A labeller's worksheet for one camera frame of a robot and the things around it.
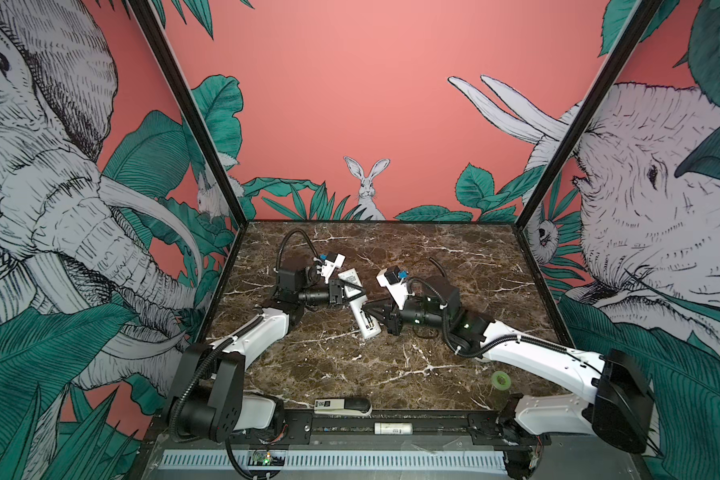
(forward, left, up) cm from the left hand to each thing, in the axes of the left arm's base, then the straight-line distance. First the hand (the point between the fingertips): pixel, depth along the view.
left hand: (364, 293), depth 75 cm
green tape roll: (-17, -38, -21) cm, 46 cm away
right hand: (-6, +1, +4) cm, 7 cm away
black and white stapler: (-23, +5, -17) cm, 29 cm away
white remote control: (+1, +2, -1) cm, 3 cm away
